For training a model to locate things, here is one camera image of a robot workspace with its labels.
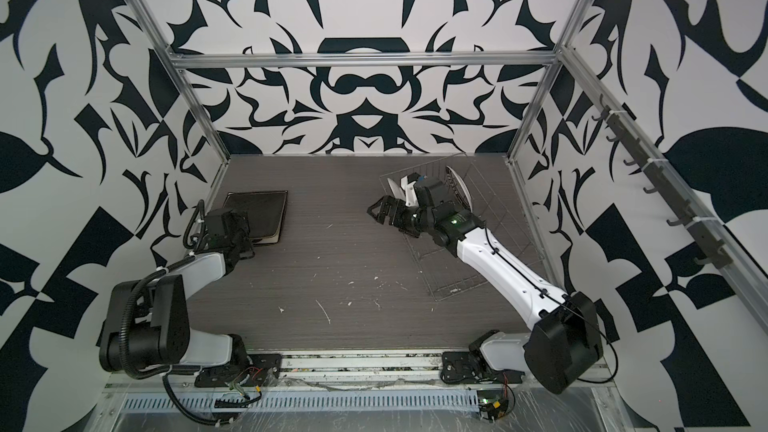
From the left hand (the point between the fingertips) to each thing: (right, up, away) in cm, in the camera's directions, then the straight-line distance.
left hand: (244, 211), depth 91 cm
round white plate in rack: (+46, +6, 0) cm, 46 cm away
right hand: (+41, +1, -15) cm, 44 cm away
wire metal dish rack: (+62, -19, +1) cm, 65 cm away
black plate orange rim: (+3, -1, +8) cm, 9 cm away
